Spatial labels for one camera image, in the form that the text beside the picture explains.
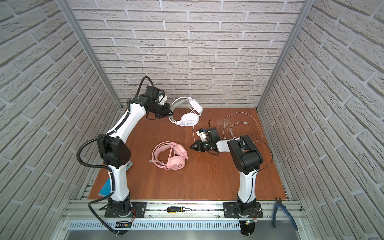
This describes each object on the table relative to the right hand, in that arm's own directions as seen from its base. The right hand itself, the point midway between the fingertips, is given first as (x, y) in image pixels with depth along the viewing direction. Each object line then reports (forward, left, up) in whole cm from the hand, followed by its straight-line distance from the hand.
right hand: (192, 146), depth 95 cm
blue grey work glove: (-22, +48, 0) cm, 53 cm away
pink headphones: (-8, +14, +6) cm, 17 cm away
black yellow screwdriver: (-35, +11, 0) cm, 37 cm away
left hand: (+14, +10, +21) cm, 27 cm away
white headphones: (+1, 0, +27) cm, 27 cm away
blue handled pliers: (-37, -43, -2) cm, 57 cm away
